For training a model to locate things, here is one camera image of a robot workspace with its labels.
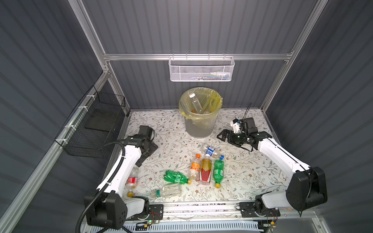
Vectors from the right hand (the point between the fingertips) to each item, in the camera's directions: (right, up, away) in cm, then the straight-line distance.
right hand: (224, 138), depth 84 cm
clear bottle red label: (-52, -23, -5) cm, 57 cm away
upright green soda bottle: (-4, -20, -3) cm, 21 cm away
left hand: (-43, -8, -4) cm, 44 cm away
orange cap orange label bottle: (-18, +17, +19) cm, 31 cm away
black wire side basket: (-72, +4, -12) cm, 74 cm away
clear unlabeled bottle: (-16, +23, +12) cm, 31 cm away
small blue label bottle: (-7, -9, +7) cm, 14 cm away
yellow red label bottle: (-11, -19, -1) cm, 22 cm away
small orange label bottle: (-17, -17, +1) cm, 24 cm away
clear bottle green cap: (-32, -29, -3) cm, 44 cm away
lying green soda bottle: (-28, -22, -1) cm, 36 cm away
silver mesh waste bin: (-13, +4, +18) cm, 23 cm away
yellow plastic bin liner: (-7, +24, +13) cm, 28 cm away
